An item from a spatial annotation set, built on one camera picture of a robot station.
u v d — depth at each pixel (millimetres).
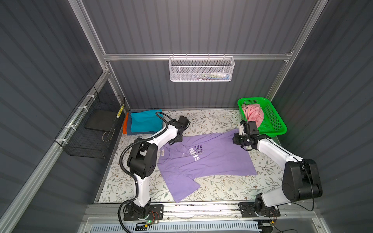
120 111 813
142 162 540
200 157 937
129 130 989
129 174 513
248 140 665
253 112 1075
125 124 1084
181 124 771
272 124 1079
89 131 737
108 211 769
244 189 812
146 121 1049
